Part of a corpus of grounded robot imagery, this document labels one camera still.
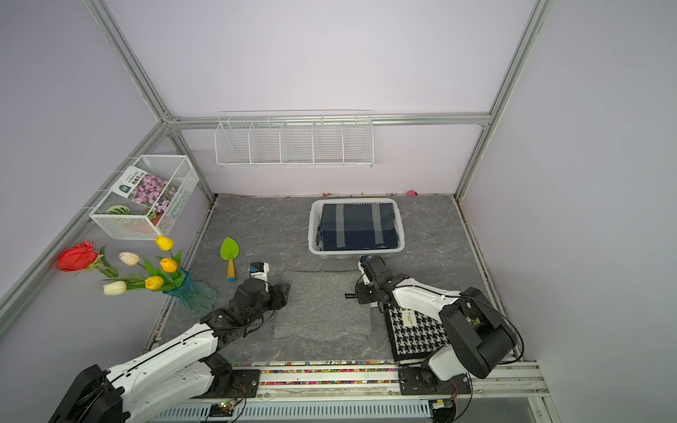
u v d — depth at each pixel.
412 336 0.78
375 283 0.69
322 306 0.85
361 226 1.04
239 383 0.73
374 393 0.74
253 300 0.65
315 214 1.03
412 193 1.24
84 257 0.59
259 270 0.74
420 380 0.74
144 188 0.74
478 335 0.43
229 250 1.02
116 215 0.70
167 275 0.70
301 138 0.99
